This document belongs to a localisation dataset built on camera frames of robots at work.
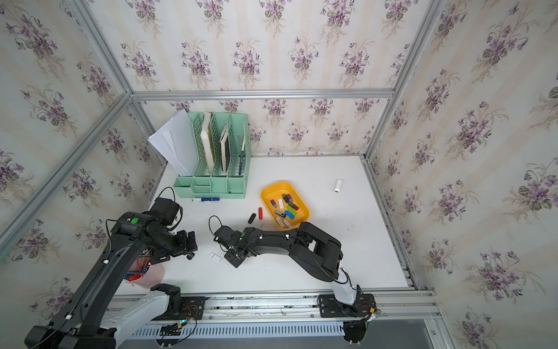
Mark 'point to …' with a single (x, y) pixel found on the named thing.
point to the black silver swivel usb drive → (280, 213)
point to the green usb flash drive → (291, 210)
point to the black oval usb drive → (251, 218)
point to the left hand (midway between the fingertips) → (189, 252)
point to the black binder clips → (190, 255)
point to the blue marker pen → (205, 199)
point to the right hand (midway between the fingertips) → (237, 256)
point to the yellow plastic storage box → (285, 206)
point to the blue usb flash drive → (289, 214)
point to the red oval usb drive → (260, 213)
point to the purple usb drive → (273, 203)
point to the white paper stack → (176, 142)
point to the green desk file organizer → (222, 153)
